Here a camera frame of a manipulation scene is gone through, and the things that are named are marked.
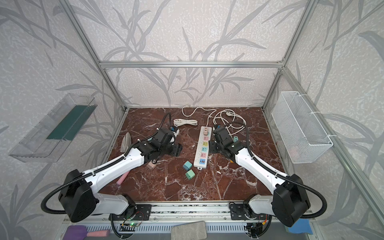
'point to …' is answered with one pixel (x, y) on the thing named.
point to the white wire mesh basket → (300, 130)
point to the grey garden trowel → (126, 142)
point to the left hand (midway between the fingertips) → (180, 142)
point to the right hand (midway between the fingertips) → (213, 139)
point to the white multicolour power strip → (201, 156)
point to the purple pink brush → (80, 232)
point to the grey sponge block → (193, 230)
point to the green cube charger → (190, 174)
